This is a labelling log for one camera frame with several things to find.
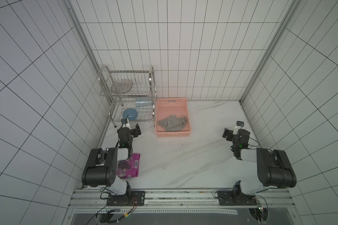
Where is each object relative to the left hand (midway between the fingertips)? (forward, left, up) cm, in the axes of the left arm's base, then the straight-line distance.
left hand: (131, 126), depth 95 cm
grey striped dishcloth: (+6, -29, -5) cm, 30 cm away
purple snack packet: (-28, -4, -1) cm, 28 cm away
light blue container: (+25, -5, -1) cm, 26 cm away
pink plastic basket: (+18, -24, -1) cm, 30 cm away
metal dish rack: (+11, -4, +21) cm, 24 cm away
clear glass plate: (+19, +6, +20) cm, 28 cm away
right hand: (0, -68, 0) cm, 68 cm away
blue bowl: (+11, +1, +2) cm, 11 cm away
